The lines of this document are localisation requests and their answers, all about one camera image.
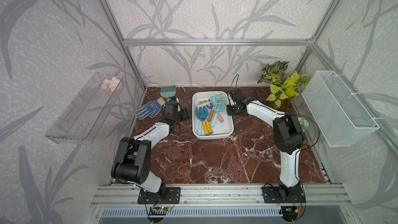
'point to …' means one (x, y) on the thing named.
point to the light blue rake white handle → (213, 122)
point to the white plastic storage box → (219, 129)
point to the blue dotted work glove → (152, 108)
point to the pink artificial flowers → (112, 84)
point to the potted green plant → (284, 87)
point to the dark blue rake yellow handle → (201, 113)
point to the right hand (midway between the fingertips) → (229, 109)
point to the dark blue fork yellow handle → (202, 114)
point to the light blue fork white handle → (218, 103)
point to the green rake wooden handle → (211, 113)
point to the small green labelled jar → (304, 124)
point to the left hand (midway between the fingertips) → (186, 111)
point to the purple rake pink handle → (209, 108)
